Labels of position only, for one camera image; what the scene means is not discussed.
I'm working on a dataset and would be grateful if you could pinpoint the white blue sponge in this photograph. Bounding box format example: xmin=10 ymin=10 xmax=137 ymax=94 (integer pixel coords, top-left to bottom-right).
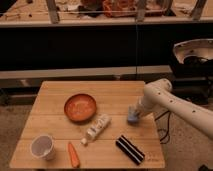
xmin=127 ymin=106 xmax=140 ymax=124

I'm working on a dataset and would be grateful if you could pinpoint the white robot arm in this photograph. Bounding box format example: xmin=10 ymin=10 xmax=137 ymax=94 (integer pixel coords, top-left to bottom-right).
xmin=136 ymin=78 xmax=213 ymax=140

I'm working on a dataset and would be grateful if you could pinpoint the black striped box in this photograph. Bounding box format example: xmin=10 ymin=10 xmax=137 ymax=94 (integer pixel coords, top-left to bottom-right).
xmin=115 ymin=135 xmax=145 ymax=165

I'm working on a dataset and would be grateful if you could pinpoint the white squeeze bottle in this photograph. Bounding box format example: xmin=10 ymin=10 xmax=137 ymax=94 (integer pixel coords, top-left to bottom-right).
xmin=81 ymin=114 xmax=111 ymax=146

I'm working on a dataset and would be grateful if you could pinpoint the orange bowl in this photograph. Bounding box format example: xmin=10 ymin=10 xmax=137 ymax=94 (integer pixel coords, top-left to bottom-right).
xmin=64 ymin=94 xmax=97 ymax=122

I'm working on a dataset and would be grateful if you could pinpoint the orange carrot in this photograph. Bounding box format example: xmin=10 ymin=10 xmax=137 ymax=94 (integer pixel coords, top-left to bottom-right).
xmin=68 ymin=142 xmax=80 ymax=168

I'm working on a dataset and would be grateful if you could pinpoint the orange object on shelf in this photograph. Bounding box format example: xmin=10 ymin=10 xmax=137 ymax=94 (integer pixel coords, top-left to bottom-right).
xmin=102 ymin=0 xmax=136 ymax=17

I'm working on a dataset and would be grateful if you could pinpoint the white paper cup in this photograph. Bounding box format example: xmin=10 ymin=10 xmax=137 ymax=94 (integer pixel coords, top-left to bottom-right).
xmin=30 ymin=134 xmax=55 ymax=161

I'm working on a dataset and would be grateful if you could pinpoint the black cable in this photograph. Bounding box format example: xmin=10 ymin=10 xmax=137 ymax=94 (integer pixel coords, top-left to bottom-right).
xmin=154 ymin=110 xmax=172 ymax=145

